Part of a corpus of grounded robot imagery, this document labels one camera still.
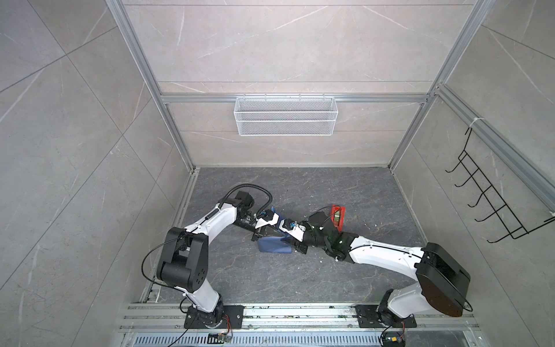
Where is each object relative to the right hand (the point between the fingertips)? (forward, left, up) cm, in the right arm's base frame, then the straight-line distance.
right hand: (287, 233), depth 80 cm
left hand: (0, +2, +1) cm, 2 cm away
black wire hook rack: (-3, -64, +20) cm, 67 cm away
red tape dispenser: (+11, -23, -7) cm, 26 cm away
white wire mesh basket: (+52, -1, +17) cm, 55 cm away
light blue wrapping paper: (-3, +5, -3) cm, 6 cm away
